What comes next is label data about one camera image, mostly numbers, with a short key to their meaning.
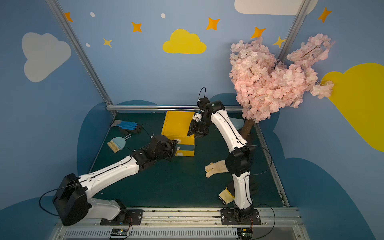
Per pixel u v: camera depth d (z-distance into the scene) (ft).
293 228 2.40
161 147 2.03
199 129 2.43
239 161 1.73
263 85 2.32
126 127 3.65
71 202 1.31
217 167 3.01
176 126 2.82
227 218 2.44
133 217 2.47
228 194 2.67
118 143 3.35
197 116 2.47
